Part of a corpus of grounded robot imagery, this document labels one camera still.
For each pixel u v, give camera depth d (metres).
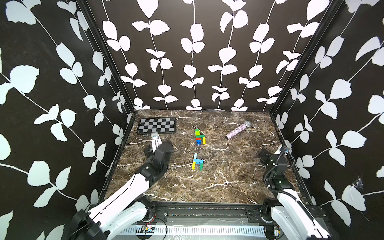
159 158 0.57
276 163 0.61
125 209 0.48
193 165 0.90
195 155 0.93
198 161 0.90
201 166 0.88
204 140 1.01
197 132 1.05
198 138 1.04
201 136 1.03
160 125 1.08
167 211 0.75
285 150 0.68
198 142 1.01
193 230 0.70
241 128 1.07
